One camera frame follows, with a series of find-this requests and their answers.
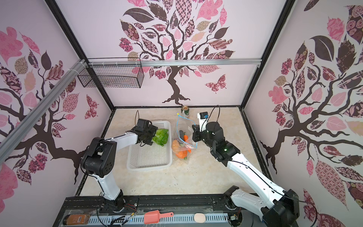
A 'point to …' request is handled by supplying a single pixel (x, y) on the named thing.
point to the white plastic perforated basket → (151, 157)
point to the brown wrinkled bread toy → (176, 146)
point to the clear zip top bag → (183, 145)
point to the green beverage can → (185, 111)
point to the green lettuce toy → (161, 136)
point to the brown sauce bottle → (76, 219)
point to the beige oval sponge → (199, 217)
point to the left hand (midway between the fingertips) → (158, 133)
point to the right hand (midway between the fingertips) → (193, 124)
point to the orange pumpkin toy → (182, 154)
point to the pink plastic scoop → (153, 217)
